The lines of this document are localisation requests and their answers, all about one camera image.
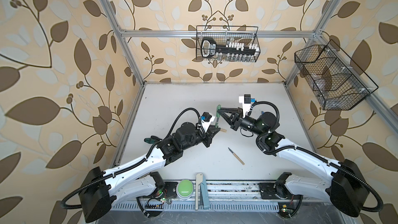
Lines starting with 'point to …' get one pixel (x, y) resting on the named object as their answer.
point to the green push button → (185, 188)
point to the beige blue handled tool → (200, 182)
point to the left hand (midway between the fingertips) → (219, 127)
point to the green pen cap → (218, 108)
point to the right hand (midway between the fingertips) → (219, 112)
